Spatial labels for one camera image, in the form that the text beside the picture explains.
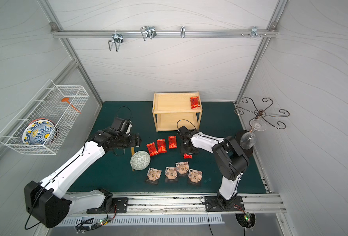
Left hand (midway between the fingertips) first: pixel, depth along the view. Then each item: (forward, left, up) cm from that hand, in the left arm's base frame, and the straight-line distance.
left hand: (136, 141), depth 79 cm
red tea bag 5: (+25, -33, +6) cm, 41 cm away
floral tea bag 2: (-11, -19, -16) cm, 27 cm away
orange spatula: (+16, +38, +15) cm, 44 cm away
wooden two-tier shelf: (+19, -18, +4) cm, 27 cm away
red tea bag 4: (-2, -29, -14) cm, 32 cm away
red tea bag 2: (+5, -12, -15) cm, 20 cm away
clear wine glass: (0, -59, +4) cm, 59 cm away
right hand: (+4, -29, -17) cm, 33 cm away
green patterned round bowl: (-4, 0, -16) cm, 16 cm away
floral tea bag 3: (-8, -26, -17) cm, 31 cm away
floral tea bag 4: (-12, -33, -17) cm, 39 cm away
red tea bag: (+3, -6, -15) cm, 17 cm away
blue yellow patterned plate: (-6, +37, +17) cm, 41 cm away
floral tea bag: (-13, -8, -17) cm, 23 cm away
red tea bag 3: (+9, -19, -15) cm, 25 cm away
